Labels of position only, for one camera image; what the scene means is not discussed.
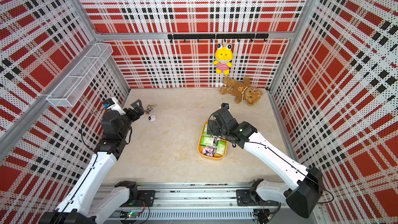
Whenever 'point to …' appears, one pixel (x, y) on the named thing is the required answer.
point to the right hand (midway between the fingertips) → (219, 125)
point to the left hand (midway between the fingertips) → (137, 104)
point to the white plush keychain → (152, 117)
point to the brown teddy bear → (241, 90)
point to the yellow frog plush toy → (223, 55)
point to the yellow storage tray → (199, 150)
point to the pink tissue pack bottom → (208, 151)
